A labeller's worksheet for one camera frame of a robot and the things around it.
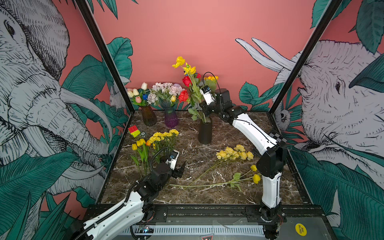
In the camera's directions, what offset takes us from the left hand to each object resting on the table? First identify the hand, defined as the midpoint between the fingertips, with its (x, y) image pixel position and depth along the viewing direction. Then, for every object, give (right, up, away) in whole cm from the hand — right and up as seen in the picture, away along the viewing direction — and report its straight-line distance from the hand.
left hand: (179, 156), depth 80 cm
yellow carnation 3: (-10, +11, +19) cm, 25 cm away
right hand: (+12, +31, +3) cm, 34 cm away
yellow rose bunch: (+30, -1, +12) cm, 33 cm away
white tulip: (-24, +42, +12) cm, 50 cm away
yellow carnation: (-17, +9, +20) cm, 28 cm away
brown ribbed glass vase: (-26, +22, +31) cm, 46 cm away
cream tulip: (-28, +38, +10) cm, 48 cm away
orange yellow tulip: (-23, +5, +18) cm, 29 cm away
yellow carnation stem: (-8, +8, +21) cm, 23 cm away
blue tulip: (-21, +34, +6) cm, 41 cm away
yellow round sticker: (+60, -33, -10) cm, 69 cm away
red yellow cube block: (-34, +13, +21) cm, 42 cm away
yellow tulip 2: (-30, +5, +18) cm, 35 cm away
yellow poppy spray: (+34, -14, +5) cm, 37 cm away
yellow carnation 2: (-18, +4, +16) cm, 25 cm away
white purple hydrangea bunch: (-8, +40, +11) cm, 43 cm away
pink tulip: (-24, +32, +6) cm, 41 cm away
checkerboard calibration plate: (+67, +8, +21) cm, 70 cm away
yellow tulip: (-31, +3, +15) cm, 35 cm away
